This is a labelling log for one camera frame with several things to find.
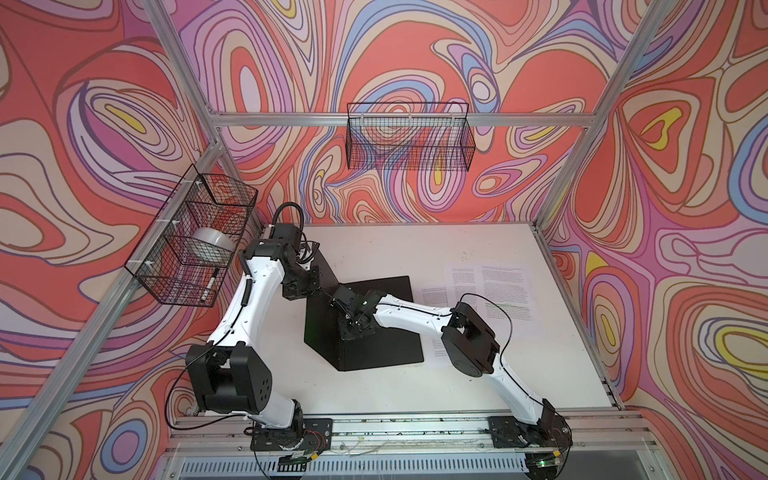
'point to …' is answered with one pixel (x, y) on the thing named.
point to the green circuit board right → (548, 462)
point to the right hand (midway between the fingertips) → (352, 340)
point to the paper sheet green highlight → (504, 296)
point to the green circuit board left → (288, 463)
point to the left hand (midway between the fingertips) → (323, 289)
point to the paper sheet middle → (464, 284)
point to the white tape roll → (215, 237)
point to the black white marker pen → (210, 285)
